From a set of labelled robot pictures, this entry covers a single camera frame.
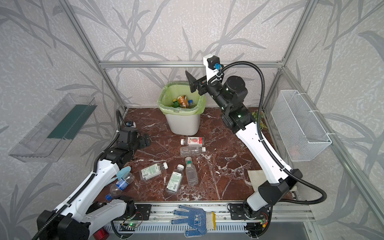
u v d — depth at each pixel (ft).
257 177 2.77
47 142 2.10
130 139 1.96
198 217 2.37
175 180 2.64
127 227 2.37
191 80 1.61
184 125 3.16
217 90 1.61
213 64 1.40
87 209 1.44
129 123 2.24
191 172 2.79
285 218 2.38
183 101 3.16
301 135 2.03
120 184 2.55
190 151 2.98
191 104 3.33
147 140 2.41
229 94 1.37
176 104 3.34
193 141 3.16
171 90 3.10
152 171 2.76
